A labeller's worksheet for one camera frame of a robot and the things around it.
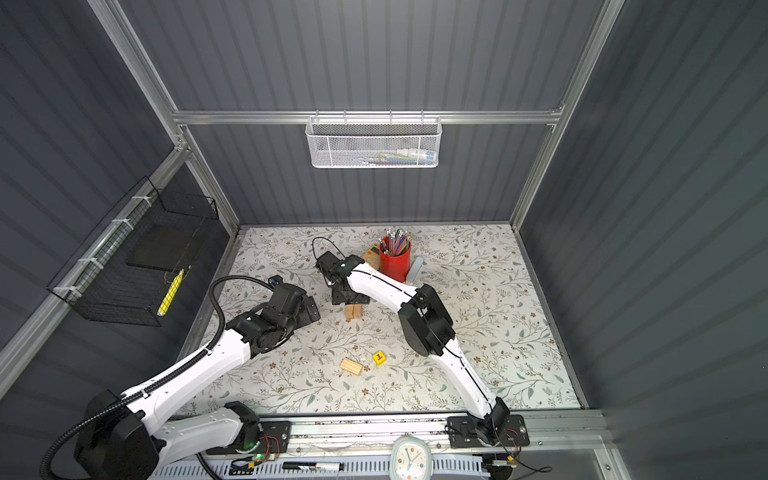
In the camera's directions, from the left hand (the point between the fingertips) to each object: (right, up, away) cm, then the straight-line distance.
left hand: (303, 310), depth 83 cm
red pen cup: (+26, +12, +16) cm, 33 cm away
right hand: (+12, 0, +13) cm, 17 cm away
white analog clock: (+29, -32, -15) cm, 46 cm away
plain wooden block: (+14, -3, +11) cm, 18 cm away
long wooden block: (+12, -2, +10) cm, 16 cm away
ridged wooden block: (+13, -16, +1) cm, 21 cm away
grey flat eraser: (+33, +10, +19) cm, 39 cm away
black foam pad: (-35, +18, -6) cm, 40 cm away
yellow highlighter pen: (-27, +7, -14) cm, 31 cm away
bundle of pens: (+26, +19, +15) cm, 36 cm away
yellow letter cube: (+21, -14, +1) cm, 26 cm away
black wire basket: (-39, +13, -11) cm, 43 cm away
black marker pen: (+7, -34, -14) cm, 37 cm away
